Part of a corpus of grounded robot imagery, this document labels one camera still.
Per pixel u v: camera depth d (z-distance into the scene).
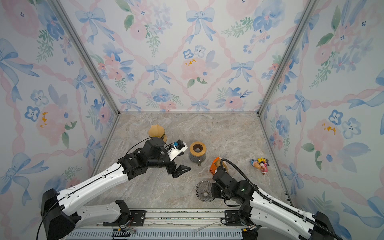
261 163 0.90
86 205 0.44
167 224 0.73
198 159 0.87
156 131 0.89
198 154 0.86
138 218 0.75
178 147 0.60
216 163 0.82
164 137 0.86
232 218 0.73
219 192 0.68
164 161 0.60
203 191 0.81
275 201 0.49
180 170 0.61
